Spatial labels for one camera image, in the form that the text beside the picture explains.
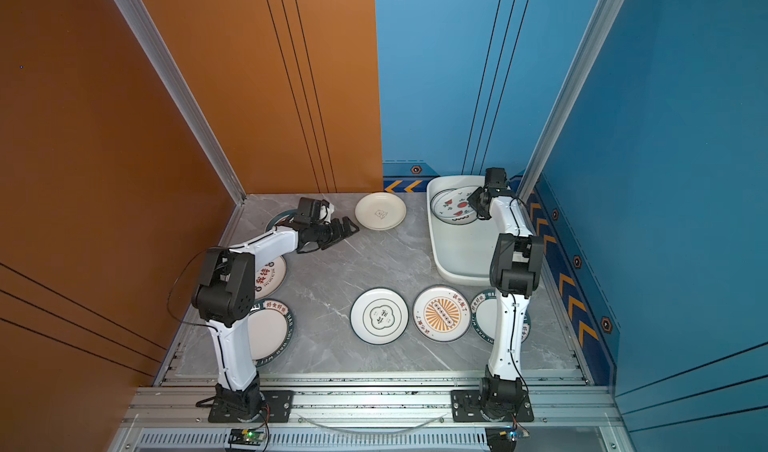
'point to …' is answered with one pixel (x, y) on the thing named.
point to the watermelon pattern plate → (452, 206)
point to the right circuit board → (501, 439)
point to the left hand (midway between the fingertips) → (351, 230)
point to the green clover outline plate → (379, 315)
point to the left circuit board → (247, 436)
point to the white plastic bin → (460, 252)
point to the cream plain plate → (380, 211)
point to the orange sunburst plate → (442, 313)
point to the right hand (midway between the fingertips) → (472, 201)
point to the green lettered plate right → (483, 314)
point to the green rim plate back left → (282, 218)
